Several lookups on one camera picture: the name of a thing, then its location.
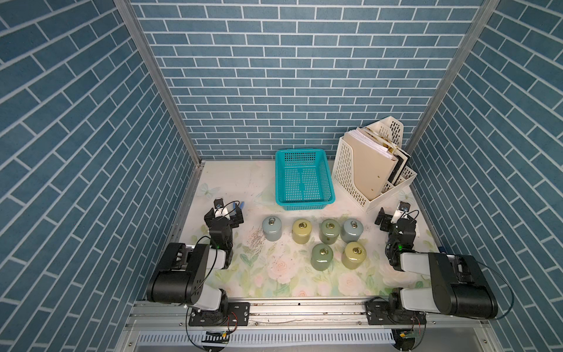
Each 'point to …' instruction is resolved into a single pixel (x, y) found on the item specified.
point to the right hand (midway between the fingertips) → (396, 211)
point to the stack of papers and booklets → (376, 141)
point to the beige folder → (373, 169)
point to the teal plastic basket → (303, 179)
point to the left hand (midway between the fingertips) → (230, 205)
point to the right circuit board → (408, 334)
